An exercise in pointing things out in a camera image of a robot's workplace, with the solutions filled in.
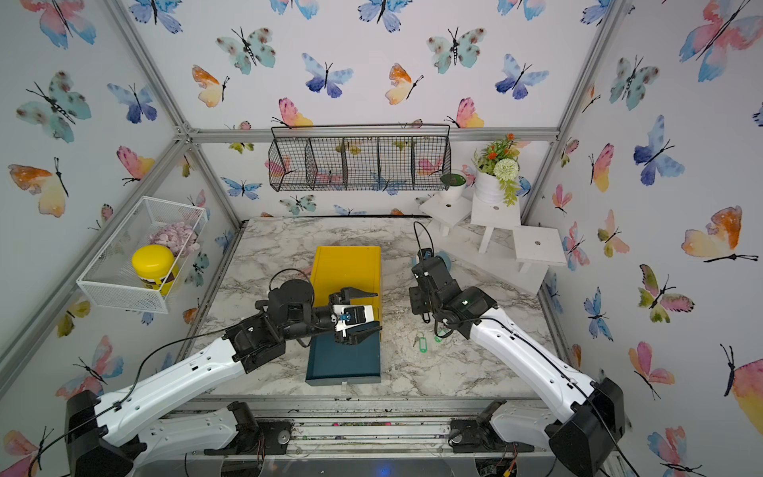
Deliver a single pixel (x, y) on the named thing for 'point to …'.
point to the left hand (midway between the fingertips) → (377, 305)
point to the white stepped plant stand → (488, 237)
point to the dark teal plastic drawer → (333, 363)
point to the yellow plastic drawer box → (358, 268)
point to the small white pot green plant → (451, 185)
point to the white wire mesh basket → (109, 279)
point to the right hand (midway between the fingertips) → (423, 287)
